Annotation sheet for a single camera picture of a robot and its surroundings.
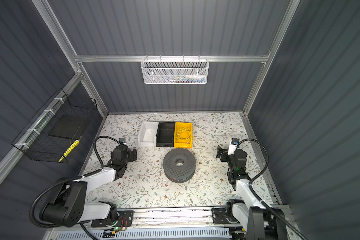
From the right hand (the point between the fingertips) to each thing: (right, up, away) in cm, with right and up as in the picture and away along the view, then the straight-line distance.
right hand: (229, 147), depth 86 cm
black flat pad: (-82, +12, -15) cm, 85 cm away
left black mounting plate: (-55, -33, -13) cm, 66 cm away
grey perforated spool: (-29, -12, +6) cm, 32 cm away
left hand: (-62, -3, +5) cm, 63 cm away
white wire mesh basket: (-34, +59, +38) cm, 78 cm away
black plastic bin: (-40, +6, +19) cm, 44 cm away
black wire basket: (-91, +5, -23) cm, 93 cm away
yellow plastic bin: (-29, 0, +15) cm, 33 cm away
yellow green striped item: (-79, +1, -18) cm, 81 cm away
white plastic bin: (-53, +7, +22) cm, 58 cm away
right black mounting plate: (-9, -33, -12) cm, 36 cm away
